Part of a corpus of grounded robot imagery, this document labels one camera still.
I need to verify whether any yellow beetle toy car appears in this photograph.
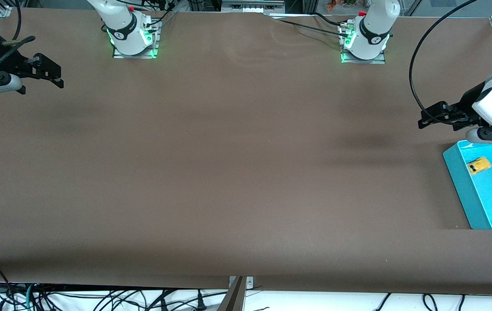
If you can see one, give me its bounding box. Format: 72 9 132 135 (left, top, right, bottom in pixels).
467 157 492 175

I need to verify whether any brown table mat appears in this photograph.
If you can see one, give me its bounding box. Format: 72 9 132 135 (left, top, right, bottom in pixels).
0 8 492 296

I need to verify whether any black cable across table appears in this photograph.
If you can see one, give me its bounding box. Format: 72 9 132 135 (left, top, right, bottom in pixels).
267 13 351 38

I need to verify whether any brown angled support bar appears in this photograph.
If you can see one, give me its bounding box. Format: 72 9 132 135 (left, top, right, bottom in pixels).
216 276 246 311

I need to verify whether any metal table edge bracket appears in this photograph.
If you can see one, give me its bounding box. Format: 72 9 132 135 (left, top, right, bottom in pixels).
229 276 254 290

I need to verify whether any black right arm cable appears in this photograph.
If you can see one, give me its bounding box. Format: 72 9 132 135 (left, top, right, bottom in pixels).
0 0 37 79

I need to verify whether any grey electronics box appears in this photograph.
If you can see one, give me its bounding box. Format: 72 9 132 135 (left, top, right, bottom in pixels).
222 0 286 13

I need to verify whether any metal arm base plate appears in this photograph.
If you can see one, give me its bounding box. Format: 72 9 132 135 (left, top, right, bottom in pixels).
340 22 387 65
113 19 160 59

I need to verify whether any black floor cable bundle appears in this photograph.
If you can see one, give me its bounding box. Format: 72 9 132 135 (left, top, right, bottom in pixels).
34 289 229 311

